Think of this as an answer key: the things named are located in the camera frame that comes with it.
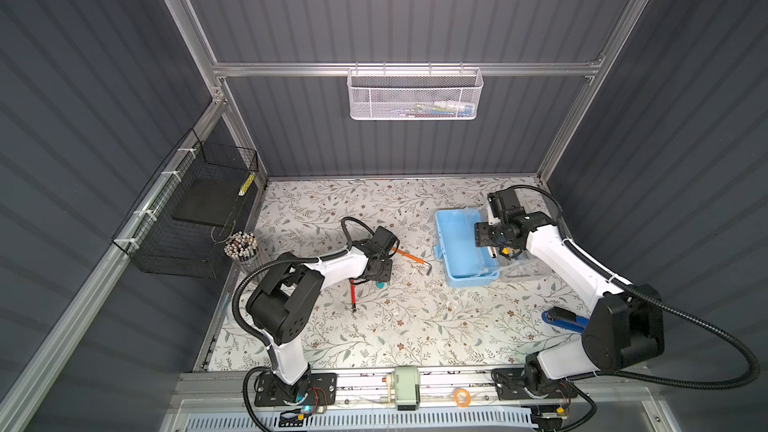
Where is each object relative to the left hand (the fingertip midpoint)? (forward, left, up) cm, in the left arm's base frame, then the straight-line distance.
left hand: (382, 272), depth 94 cm
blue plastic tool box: (0, -27, +2) cm, 27 cm away
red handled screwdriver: (-8, +9, 0) cm, 12 cm away
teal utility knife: (-4, +1, 0) cm, 4 cm away
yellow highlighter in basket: (+15, +36, +27) cm, 48 cm away
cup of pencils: (0, +37, +18) cm, 41 cm away
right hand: (+3, -33, +14) cm, 35 cm away
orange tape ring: (-35, -20, 0) cm, 40 cm away
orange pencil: (+5, -11, -1) cm, 12 cm away
